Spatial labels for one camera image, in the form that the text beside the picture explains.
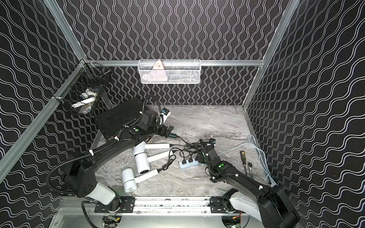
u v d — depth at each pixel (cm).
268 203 41
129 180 78
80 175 43
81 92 92
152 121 64
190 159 86
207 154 64
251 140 100
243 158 90
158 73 90
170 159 90
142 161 85
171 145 97
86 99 76
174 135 97
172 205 76
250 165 88
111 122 100
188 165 86
